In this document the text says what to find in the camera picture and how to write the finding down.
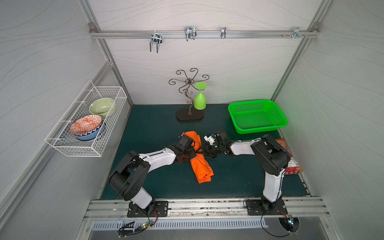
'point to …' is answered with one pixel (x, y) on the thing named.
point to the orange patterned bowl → (86, 127)
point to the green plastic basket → (256, 116)
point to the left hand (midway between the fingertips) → (196, 154)
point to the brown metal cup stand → (192, 114)
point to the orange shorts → (202, 169)
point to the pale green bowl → (102, 106)
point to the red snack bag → (293, 166)
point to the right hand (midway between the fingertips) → (197, 152)
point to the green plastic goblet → (199, 101)
